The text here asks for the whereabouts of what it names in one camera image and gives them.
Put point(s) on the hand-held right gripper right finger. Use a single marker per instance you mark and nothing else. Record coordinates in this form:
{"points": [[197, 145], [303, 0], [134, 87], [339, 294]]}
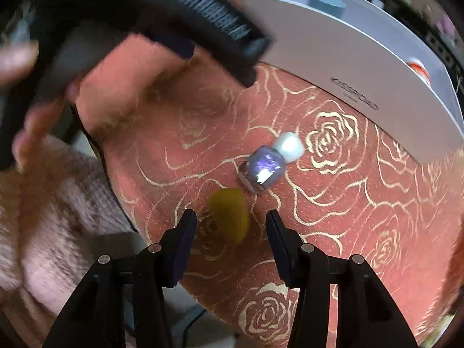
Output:
{"points": [[281, 246]]}

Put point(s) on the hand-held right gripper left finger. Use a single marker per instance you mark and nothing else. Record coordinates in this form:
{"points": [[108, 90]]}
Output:
{"points": [[181, 246]]}

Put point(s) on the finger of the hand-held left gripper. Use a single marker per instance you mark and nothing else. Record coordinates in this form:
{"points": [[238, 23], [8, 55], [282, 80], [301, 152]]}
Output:
{"points": [[217, 60]]}

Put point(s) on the black cylindrical bottle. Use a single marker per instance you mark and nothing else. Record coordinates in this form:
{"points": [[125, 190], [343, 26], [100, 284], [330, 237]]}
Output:
{"points": [[210, 7]]}

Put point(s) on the yellow makeup sponge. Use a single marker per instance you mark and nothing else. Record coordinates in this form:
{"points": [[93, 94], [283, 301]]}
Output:
{"points": [[228, 217]]}

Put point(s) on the purple nail polish bottle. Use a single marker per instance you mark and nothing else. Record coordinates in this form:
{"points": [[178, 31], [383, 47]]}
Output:
{"points": [[266, 163]]}

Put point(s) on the white cardboard box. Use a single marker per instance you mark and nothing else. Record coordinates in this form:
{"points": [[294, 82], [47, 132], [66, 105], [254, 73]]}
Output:
{"points": [[326, 54]]}

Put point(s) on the toothpick jar with blue lid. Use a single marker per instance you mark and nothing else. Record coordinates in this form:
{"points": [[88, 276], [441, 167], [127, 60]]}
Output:
{"points": [[326, 3]]}

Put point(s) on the white pill bottle red label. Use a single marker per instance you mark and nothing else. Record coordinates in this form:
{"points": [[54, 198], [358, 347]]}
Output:
{"points": [[420, 72]]}

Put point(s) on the person's left hand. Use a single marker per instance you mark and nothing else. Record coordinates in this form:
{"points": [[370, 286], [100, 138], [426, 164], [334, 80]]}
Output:
{"points": [[18, 61]]}

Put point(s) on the orange rose patterned tablecloth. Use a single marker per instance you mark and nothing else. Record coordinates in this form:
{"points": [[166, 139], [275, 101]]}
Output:
{"points": [[344, 188]]}

